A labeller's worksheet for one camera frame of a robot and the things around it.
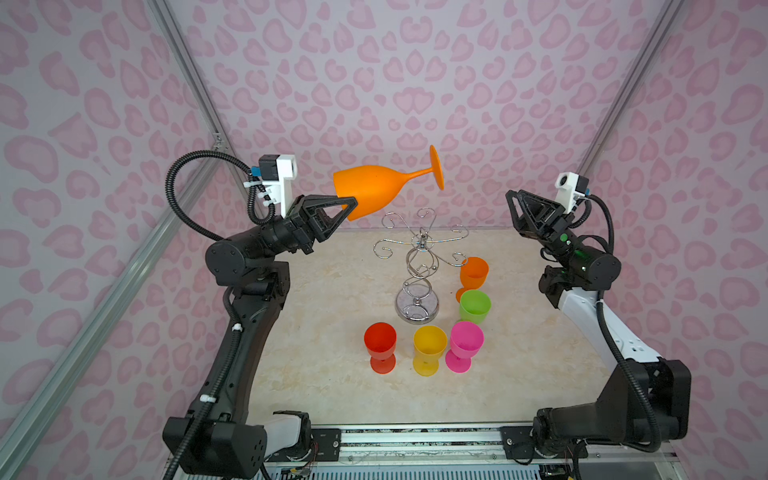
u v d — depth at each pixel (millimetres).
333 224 469
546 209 543
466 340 801
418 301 975
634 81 797
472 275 899
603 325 471
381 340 770
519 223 587
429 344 800
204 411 375
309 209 446
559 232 533
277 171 417
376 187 489
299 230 432
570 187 552
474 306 900
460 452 723
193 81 784
